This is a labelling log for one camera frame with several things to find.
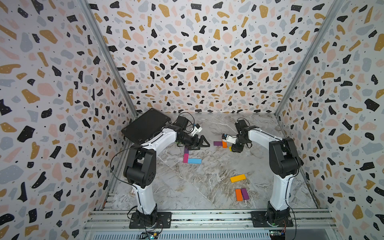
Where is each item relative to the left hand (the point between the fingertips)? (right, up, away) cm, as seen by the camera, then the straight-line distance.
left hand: (205, 146), depth 85 cm
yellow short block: (+16, -3, +9) cm, 18 cm away
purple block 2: (+22, -25, -3) cm, 33 cm away
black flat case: (-42, +12, +21) cm, 49 cm away
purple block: (+9, 0, +19) cm, 21 cm away
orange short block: (+18, -27, -3) cm, 33 cm away
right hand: (+21, -1, +16) cm, 27 cm away
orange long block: (+13, -1, +17) cm, 22 cm away
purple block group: (-12, -5, +14) cm, 20 cm away
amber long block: (+19, -19, +3) cm, 27 cm away
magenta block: (-12, -8, +11) cm, 18 cm away
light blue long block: (-7, -11, +10) cm, 16 cm away
